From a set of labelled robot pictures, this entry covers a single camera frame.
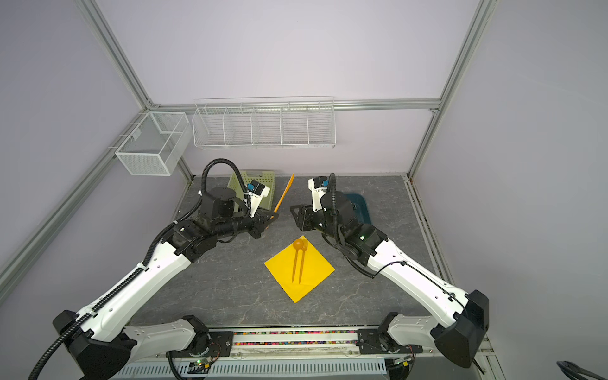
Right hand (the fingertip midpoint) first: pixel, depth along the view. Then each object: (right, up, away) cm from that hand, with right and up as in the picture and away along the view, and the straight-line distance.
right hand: (295, 209), depth 69 cm
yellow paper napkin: (+6, -24, +21) cm, 32 cm away
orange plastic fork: (+1, -17, +27) cm, 32 cm away
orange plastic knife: (-3, +5, -1) cm, 6 cm away
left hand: (-6, -3, 0) cm, 7 cm away
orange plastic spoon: (-1, -16, +27) cm, 32 cm away
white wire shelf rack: (-15, +35, +28) cm, 47 cm away
